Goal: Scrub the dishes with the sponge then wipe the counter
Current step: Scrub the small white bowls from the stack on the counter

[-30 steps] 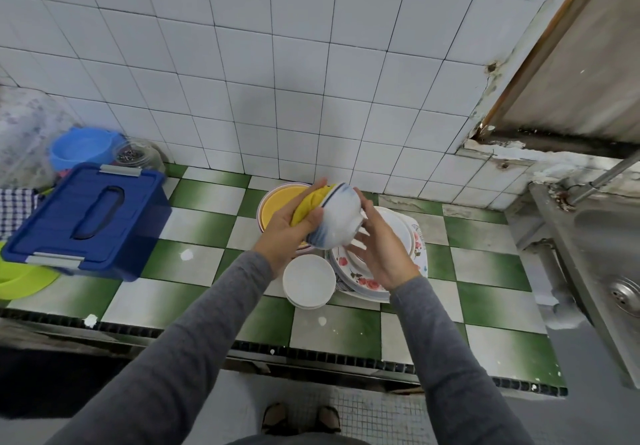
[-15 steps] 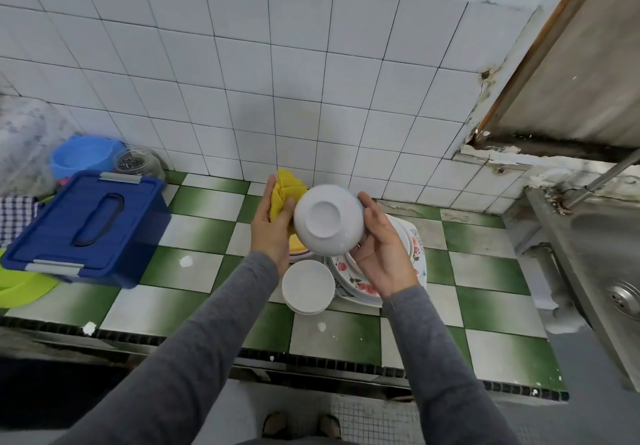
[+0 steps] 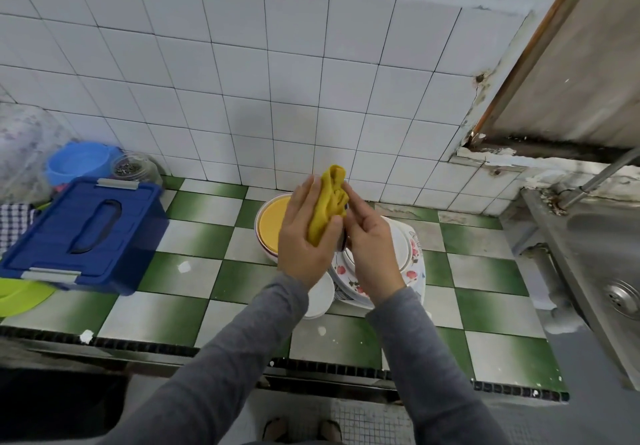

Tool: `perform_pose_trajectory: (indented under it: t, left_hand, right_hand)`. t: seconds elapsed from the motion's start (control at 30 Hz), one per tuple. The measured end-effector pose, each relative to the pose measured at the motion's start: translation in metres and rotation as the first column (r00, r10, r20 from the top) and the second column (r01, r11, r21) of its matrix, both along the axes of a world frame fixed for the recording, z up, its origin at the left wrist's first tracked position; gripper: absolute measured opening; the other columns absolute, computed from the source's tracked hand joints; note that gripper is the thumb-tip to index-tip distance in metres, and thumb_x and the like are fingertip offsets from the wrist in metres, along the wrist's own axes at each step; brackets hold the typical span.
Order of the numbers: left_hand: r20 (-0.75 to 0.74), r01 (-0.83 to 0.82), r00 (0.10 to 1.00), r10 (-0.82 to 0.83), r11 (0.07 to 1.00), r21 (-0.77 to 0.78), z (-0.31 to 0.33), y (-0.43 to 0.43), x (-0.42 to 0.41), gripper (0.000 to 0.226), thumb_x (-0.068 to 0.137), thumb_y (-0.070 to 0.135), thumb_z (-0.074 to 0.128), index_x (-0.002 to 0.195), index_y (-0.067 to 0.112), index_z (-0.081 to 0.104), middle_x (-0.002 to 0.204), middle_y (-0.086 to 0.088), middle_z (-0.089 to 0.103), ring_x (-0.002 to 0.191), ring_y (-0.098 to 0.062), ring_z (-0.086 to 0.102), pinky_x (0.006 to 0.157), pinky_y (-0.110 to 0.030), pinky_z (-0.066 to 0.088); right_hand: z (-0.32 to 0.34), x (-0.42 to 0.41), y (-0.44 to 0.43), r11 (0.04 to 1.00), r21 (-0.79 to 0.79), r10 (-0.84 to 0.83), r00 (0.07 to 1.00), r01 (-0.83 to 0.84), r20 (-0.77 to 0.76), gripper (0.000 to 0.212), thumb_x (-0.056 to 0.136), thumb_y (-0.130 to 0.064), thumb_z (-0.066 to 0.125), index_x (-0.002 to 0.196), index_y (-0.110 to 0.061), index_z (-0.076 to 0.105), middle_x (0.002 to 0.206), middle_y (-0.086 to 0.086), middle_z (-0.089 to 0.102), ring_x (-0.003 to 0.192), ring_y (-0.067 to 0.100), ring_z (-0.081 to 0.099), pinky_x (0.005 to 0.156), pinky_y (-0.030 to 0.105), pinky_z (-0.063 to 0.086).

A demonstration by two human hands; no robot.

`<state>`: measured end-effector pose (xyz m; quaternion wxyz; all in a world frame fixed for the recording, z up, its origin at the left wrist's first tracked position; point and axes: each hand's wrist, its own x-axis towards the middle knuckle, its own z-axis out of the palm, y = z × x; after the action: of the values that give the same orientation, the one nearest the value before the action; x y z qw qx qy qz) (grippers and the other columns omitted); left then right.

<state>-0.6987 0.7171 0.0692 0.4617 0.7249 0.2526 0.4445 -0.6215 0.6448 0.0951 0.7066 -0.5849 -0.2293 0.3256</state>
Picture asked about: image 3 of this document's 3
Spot person's right hand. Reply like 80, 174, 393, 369
342, 182, 408, 307

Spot person's left hand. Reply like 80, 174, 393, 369
276, 174, 347, 290

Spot stack of small white bowls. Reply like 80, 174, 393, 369
305, 272, 337, 320

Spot person's right forearm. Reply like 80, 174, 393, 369
364, 288, 513, 445

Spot person's black shoe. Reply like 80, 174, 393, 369
317, 420, 344, 445
261, 418, 290, 445

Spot glass jar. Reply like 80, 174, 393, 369
110, 152, 165, 190

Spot blue plastic box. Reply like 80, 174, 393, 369
0, 180, 170, 297

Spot stainless steel sink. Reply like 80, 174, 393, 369
518, 190, 640, 393

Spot metal faucet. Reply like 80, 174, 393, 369
553, 144, 640, 213

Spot blue plastic bowl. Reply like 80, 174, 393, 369
44, 140, 123, 190

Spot lime green plastic bowl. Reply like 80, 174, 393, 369
0, 278, 59, 320

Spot blue white checked cloth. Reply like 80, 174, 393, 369
0, 202, 37, 257

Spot clear plastic bag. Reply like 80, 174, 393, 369
0, 104, 71, 207

